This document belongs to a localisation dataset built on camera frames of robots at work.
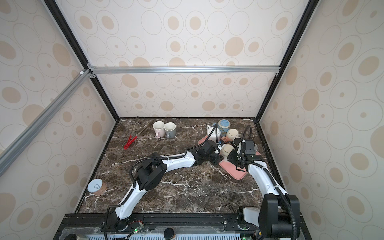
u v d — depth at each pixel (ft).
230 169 3.03
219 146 2.69
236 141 3.16
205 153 2.45
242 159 2.04
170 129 3.38
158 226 2.39
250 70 3.10
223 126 3.26
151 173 1.83
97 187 2.61
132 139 3.48
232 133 3.27
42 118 2.05
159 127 3.49
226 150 2.94
